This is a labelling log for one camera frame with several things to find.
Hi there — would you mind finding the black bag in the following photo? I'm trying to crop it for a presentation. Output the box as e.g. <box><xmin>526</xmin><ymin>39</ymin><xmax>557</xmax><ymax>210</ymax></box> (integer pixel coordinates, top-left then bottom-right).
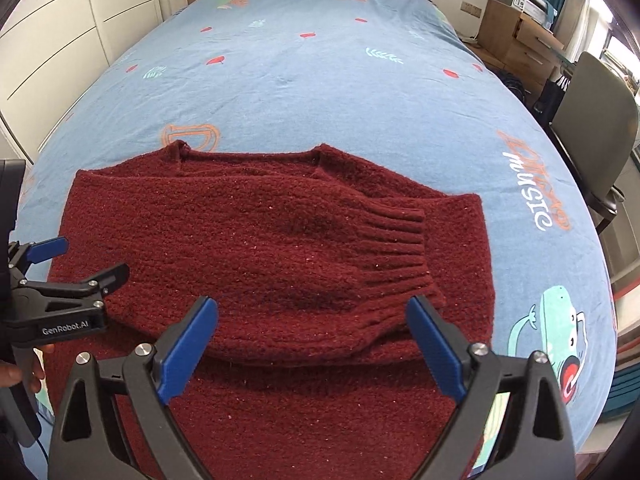
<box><xmin>497</xmin><ymin>67</ymin><xmax>526</xmax><ymax>103</ymax></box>

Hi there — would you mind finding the person's left hand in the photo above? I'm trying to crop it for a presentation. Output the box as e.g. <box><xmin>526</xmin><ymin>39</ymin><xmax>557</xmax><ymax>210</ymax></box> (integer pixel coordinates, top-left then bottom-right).
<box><xmin>0</xmin><ymin>344</ymin><xmax>56</xmax><ymax>396</ymax></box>

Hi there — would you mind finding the dark red knitted sweater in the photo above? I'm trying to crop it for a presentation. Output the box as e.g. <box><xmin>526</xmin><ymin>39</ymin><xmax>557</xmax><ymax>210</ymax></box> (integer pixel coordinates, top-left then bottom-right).
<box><xmin>47</xmin><ymin>142</ymin><xmax>496</xmax><ymax>480</ymax></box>

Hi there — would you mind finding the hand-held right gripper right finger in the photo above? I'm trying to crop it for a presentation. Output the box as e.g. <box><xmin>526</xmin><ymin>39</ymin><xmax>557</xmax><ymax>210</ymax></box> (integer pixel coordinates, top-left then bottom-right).
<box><xmin>406</xmin><ymin>295</ymin><xmax>576</xmax><ymax>480</ymax></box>

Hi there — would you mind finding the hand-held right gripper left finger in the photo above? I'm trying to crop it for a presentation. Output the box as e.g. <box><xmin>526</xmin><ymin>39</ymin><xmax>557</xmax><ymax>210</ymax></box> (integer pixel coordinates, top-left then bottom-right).
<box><xmin>47</xmin><ymin>296</ymin><xmax>219</xmax><ymax>480</ymax></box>

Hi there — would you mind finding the white wardrobe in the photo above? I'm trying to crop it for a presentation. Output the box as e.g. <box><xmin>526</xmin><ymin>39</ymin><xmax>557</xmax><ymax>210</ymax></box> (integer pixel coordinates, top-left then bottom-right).
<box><xmin>0</xmin><ymin>0</ymin><xmax>188</xmax><ymax>161</ymax></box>

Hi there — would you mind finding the bed with blue printed sheet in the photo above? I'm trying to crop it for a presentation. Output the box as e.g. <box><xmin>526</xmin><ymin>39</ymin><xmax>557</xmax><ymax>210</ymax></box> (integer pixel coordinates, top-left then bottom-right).
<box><xmin>20</xmin><ymin>0</ymin><xmax>618</xmax><ymax>480</ymax></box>

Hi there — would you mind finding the window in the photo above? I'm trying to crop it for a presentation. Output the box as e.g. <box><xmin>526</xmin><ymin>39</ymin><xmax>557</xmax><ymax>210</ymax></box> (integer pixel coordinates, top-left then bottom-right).
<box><xmin>595</xmin><ymin>0</ymin><xmax>640</xmax><ymax>96</ymax></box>

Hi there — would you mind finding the wooden cabinet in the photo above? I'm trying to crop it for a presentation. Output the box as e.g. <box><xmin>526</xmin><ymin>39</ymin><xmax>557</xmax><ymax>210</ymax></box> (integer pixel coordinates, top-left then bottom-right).
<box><xmin>477</xmin><ymin>0</ymin><xmax>566</xmax><ymax>91</ymax></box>

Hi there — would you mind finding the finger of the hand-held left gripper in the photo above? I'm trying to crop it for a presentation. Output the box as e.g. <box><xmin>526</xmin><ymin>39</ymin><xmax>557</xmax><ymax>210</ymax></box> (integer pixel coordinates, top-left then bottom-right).
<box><xmin>15</xmin><ymin>263</ymin><xmax>131</xmax><ymax>313</ymax></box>
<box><xmin>6</xmin><ymin>236</ymin><xmax>69</xmax><ymax>286</ymax></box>

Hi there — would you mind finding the grey chair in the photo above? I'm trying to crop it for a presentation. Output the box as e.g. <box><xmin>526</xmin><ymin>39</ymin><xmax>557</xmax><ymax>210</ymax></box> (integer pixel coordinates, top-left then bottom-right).
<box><xmin>545</xmin><ymin>51</ymin><xmax>640</xmax><ymax>236</ymax></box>

